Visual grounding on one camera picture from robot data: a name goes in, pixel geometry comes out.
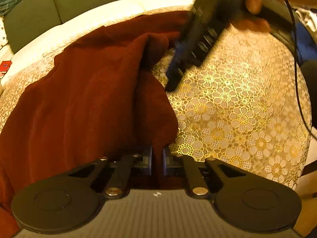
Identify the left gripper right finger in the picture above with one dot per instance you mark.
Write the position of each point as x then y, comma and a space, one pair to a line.
244, 200

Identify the gold floral lace tablecloth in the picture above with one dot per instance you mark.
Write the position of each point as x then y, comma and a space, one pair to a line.
246, 105

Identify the dark red sweater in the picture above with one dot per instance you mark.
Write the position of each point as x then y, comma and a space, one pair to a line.
100, 99

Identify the dark green sofa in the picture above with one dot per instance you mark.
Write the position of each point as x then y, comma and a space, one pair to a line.
31, 18

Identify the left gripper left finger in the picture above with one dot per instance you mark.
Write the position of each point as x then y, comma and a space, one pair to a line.
67, 201

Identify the red booklet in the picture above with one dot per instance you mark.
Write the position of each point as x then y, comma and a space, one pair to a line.
5, 66

